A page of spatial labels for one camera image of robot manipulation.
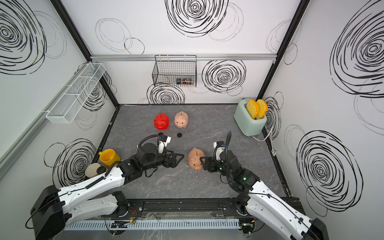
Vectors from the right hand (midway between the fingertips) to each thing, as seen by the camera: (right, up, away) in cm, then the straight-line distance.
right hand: (206, 159), depth 76 cm
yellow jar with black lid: (-57, -7, +4) cm, 57 cm away
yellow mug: (-56, -1, +10) cm, 57 cm away
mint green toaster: (+30, +16, +17) cm, 38 cm away
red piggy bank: (-28, +19, +23) cm, 41 cm away
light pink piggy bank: (-15, +20, +24) cm, 35 cm away
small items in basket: (-12, +44, +12) cm, 47 cm away
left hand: (-14, +3, -2) cm, 14 cm away
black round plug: (-16, +10, +26) cm, 32 cm away
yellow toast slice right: (+36, +27, +13) cm, 47 cm away
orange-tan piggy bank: (-6, -2, +4) cm, 7 cm away
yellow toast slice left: (+30, +28, +15) cm, 43 cm away
